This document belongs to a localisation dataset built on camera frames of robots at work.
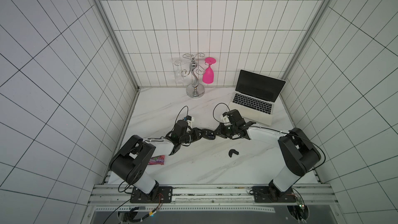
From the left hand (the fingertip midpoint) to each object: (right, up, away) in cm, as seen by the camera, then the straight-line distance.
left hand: (203, 135), depth 88 cm
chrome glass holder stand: (-6, +27, +29) cm, 40 cm away
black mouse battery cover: (+17, -9, -1) cm, 19 cm away
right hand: (+3, 0, 0) cm, 3 cm away
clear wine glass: (-17, +36, +20) cm, 45 cm away
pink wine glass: (+3, +37, +15) cm, 40 cm away
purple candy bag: (-24, -12, -6) cm, 28 cm away
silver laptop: (+39, +24, +25) cm, 52 cm away
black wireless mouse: (+3, +1, -1) cm, 3 cm away
